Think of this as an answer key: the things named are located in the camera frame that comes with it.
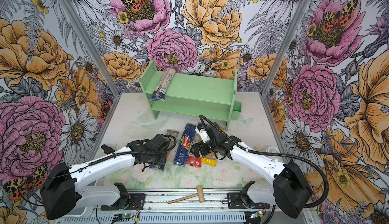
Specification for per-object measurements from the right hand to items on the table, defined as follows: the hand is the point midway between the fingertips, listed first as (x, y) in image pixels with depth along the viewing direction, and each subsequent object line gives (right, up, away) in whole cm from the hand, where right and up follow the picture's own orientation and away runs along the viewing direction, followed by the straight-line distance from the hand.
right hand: (199, 152), depth 80 cm
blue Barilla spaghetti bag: (-8, +1, +9) cm, 12 cm away
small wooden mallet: (+1, -19, -5) cm, 20 cm away
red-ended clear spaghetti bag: (-4, -6, +5) cm, 9 cm away
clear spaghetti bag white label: (-19, -3, -8) cm, 21 cm away
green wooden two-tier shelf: (+6, +29, +2) cm, 30 cm away
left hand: (-21, -6, +1) cm, 22 cm away
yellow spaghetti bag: (+6, -5, +5) cm, 9 cm away
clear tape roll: (+40, 0, +5) cm, 41 cm away
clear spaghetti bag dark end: (-20, +31, -1) cm, 37 cm away
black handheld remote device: (-52, -1, +7) cm, 53 cm away
